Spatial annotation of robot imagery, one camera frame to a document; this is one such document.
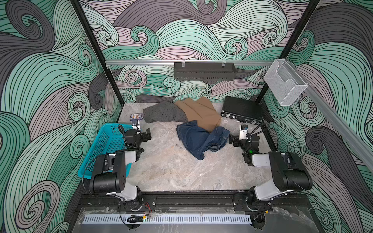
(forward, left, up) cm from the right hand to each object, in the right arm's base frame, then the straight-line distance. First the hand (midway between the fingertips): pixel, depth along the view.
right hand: (235, 133), depth 94 cm
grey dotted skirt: (+22, +50, -1) cm, 54 cm away
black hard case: (+31, -16, -11) cm, 37 cm away
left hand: (+2, +62, +4) cm, 62 cm away
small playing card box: (+19, +70, -4) cm, 73 cm away
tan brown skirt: (+24, +19, -6) cm, 31 cm away
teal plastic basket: (-1, +85, -4) cm, 85 cm away
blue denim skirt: (-5, +26, 0) cm, 26 cm away
